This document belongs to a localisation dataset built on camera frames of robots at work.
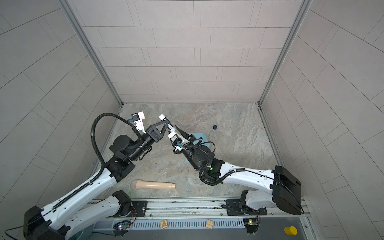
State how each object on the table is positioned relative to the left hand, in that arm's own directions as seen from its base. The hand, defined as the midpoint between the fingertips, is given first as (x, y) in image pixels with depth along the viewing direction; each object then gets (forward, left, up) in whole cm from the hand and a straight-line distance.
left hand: (171, 123), depth 60 cm
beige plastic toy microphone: (-15, +20, -34) cm, 42 cm away
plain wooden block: (-32, -16, -34) cm, 49 cm away
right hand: (0, 0, -4) cm, 4 cm away
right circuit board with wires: (-32, -36, -35) cm, 60 cm away
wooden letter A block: (-32, +4, -34) cm, 47 cm away
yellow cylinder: (-34, -50, -30) cm, 67 cm away
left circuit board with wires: (-33, +22, -31) cm, 50 cm away
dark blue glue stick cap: (+22, -22, -35) cm, 47 cm away
